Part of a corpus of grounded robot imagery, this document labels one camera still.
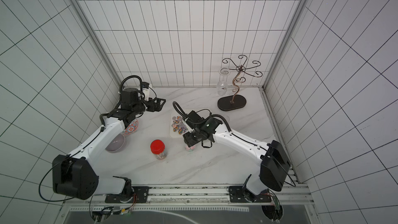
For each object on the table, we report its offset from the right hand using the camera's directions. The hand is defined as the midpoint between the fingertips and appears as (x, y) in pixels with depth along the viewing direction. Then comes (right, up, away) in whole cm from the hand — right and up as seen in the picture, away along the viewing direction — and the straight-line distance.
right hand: (191, 133), depth 80 cm
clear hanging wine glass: (+18, +26, +11) cm, 34 cm away
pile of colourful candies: (-9, +1, +17) cm, 20 cm away
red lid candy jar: (-16, -6, -5) cm, 18 cm away
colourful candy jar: (-1, -9, +1) cm, 9 cm away
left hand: (-19, +17, +3) cm, 25 cm away
